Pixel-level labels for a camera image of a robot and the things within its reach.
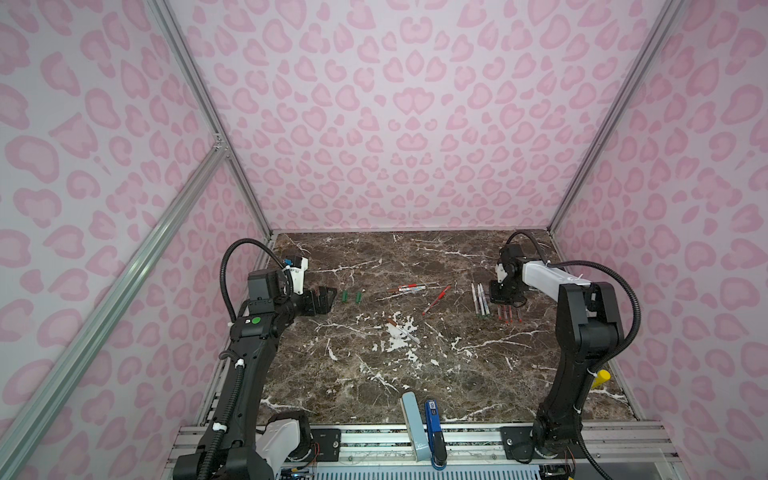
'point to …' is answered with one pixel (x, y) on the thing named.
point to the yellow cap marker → (602, 377)
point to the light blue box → (416, 429)
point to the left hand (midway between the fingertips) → (320, 286)
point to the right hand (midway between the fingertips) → (498, 297)
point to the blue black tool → (436, 438)
